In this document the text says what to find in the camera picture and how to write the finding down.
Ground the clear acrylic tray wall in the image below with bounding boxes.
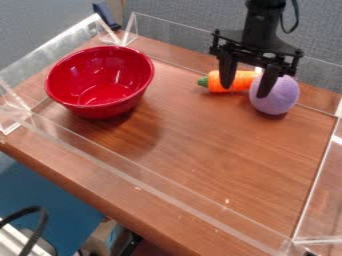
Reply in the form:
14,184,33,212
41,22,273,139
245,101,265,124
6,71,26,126
0,13,342,256

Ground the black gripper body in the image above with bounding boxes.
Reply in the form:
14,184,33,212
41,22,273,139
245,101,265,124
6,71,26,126
209,0,303,75

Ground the purple ball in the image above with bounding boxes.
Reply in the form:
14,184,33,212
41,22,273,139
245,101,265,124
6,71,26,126
248,75,299,115

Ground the black cable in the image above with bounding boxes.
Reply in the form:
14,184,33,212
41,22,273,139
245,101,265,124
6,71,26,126
0,205,49,256

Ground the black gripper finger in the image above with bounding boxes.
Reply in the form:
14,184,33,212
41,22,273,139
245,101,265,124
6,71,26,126
256,64,280,98
219,51,237,89

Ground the dark blue clamp handle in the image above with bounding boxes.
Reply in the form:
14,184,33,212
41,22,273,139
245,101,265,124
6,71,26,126
92,1,121,31

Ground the orange toy carrot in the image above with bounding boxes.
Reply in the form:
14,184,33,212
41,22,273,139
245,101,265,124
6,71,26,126
196,70,257,93

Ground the red plastic bowl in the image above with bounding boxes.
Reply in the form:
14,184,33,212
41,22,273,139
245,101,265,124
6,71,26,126
44,46,155,119

